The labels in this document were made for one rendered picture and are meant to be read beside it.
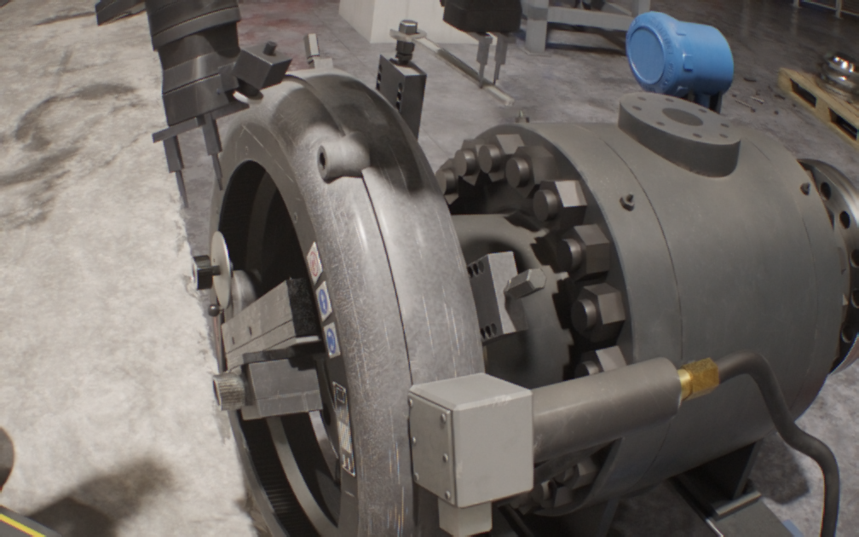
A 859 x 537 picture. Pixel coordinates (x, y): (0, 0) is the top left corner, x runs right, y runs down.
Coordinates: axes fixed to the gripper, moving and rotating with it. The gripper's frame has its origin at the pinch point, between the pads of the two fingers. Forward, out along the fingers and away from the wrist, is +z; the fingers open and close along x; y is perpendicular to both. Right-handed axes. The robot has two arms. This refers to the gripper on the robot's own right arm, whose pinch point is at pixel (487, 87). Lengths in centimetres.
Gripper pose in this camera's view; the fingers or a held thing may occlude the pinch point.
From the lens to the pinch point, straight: 102.4
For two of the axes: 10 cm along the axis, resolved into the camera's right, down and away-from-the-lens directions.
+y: -4.7, -5.2, 7.1
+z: -1.2, 8.4, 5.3
